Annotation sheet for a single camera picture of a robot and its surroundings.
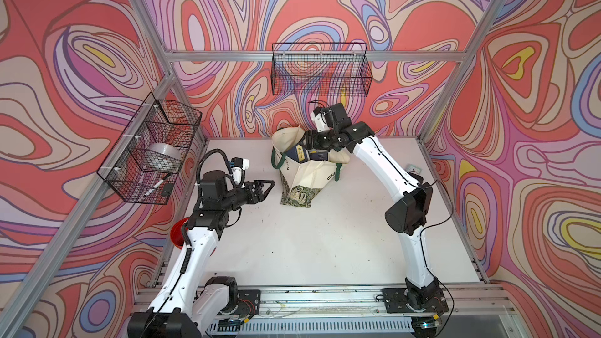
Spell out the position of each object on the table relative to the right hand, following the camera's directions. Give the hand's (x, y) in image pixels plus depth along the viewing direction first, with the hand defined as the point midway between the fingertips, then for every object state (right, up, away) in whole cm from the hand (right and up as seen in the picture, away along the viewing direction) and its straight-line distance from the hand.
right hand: (307, 148), depth 85 cm
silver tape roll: (-44, -3, -16) cm, 47 cm away
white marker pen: (-49, -15, -15) cm, 54 cm away
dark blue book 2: (+6, -2, +17) cm, 18 cm away
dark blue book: (-3, -2, +14) cm, 15 cm away
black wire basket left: (-54, +9, -3) cm, 55 cm away
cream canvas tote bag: (-2, -13, +6) cm, 15 cm away
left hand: (-12, -13, -10) cm, 20 cm away
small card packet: (+48, -8, +19) cm, 53 cm away
